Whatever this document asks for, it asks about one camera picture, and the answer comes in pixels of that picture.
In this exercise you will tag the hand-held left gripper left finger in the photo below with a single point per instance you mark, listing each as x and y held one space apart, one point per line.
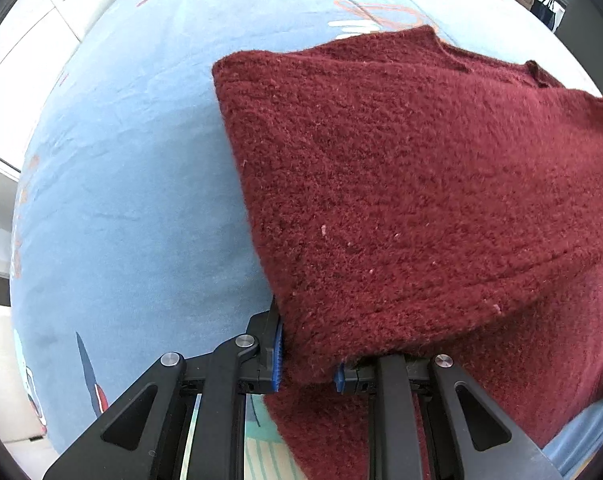
278 360

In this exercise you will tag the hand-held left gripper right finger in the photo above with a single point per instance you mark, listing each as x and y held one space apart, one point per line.
339 379

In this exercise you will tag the dark red knit sweater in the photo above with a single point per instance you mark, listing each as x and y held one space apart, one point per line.
421 185

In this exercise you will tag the blue printed bed sheet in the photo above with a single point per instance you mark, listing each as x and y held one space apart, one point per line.
131 160

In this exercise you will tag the white wardrobe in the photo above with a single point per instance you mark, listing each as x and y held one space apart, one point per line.
36 35

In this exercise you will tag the black bag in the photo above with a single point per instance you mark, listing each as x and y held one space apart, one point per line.
549 12

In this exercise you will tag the black office chair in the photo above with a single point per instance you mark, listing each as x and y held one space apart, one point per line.
589 30

